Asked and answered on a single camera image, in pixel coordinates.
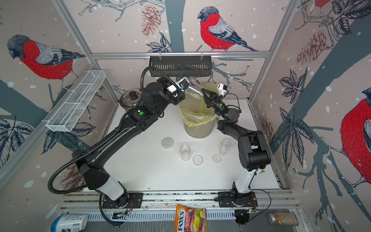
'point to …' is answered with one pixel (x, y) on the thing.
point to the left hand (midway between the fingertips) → (177, 76)
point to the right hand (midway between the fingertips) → (202, 92)
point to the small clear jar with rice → (184, 150)
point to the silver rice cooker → (129, 98)
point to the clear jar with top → (194, 94)
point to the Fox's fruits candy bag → (190, 220)
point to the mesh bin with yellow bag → (199, 121)
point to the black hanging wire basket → (181, 66)
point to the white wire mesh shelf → (69, 111)
